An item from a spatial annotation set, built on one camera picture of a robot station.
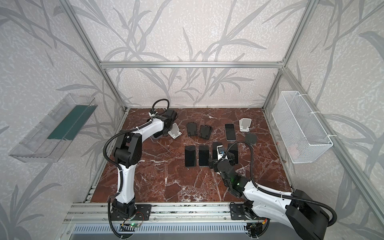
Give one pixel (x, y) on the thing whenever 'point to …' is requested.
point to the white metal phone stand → (174, 132)
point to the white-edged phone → (230, 132)
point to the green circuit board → (135, 225)
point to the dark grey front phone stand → (251, 138)
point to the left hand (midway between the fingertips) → (158, 121)
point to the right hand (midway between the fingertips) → (218, 149)
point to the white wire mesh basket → (303, 138)
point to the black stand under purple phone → (205, 131)
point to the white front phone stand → (244, 124)
